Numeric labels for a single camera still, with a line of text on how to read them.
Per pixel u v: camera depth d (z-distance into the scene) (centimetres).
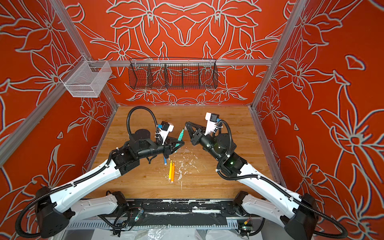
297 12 72
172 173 84
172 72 99
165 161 89
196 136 55
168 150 58
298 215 38
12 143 52
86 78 92
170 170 85
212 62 92
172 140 61
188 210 73
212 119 55
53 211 38
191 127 62
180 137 63
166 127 58
